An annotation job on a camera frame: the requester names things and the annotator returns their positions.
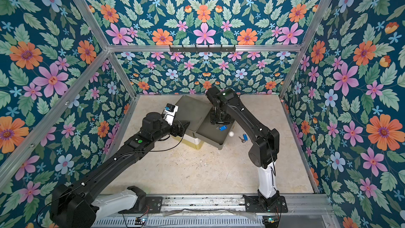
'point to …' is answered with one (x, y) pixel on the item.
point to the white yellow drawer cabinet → (191, 141)
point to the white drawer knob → (231, 133)
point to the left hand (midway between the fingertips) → (183, 118)
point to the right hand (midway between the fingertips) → (217, 122)
